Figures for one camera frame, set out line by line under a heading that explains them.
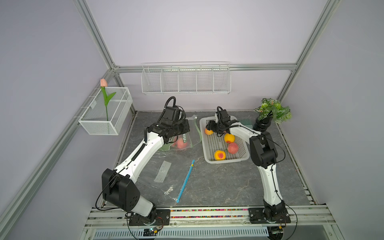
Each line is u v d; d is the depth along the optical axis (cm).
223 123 83
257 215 74
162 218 74
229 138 96
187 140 81
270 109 86
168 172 89
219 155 89
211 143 102
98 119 76
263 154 59
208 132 99
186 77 107
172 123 60
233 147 92
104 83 79
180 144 86
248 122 113
